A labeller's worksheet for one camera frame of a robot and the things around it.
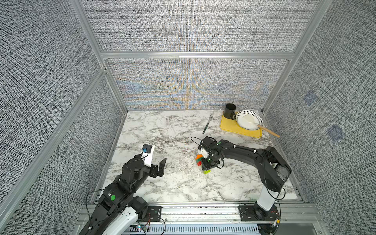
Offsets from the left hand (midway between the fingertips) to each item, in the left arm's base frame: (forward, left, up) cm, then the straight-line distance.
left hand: (159, 155), depth 69 cm
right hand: (+4, -23, -20) cm, 31 cm away
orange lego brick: (+7, -20, -17) cm, 28 cm away
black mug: (+44, -47, -17) cm, 67 cm away
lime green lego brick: (0, -25, -22) cm, 33 cm away
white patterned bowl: (+40, -69, -21) cm, 82 cm away
